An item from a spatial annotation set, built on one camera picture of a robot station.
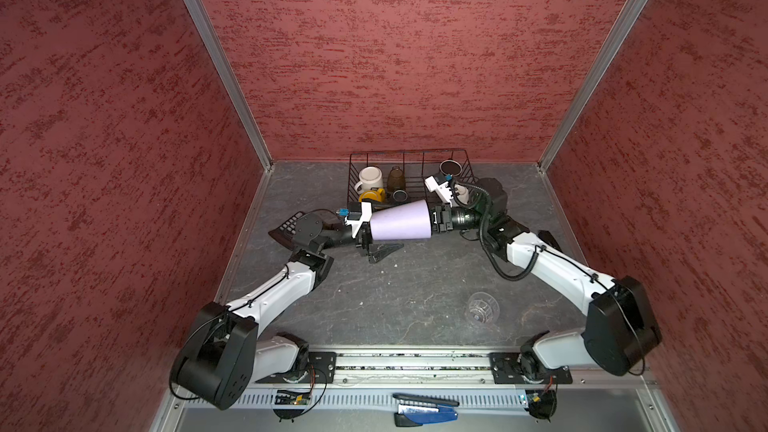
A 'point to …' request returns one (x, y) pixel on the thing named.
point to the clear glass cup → (483, 308)
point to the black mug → (450, 167)
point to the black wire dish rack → (416, 165)
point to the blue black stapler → (415, 410)
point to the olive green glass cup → (396, 180)
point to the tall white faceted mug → (463, 193)
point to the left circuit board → (285, 397)
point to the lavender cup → (406, 221)
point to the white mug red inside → (369, 177)
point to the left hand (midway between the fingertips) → (399, 228)
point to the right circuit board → (542, 404)
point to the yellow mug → (375, 195)
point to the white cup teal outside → (400, 195)
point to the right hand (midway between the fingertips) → (407, 230)
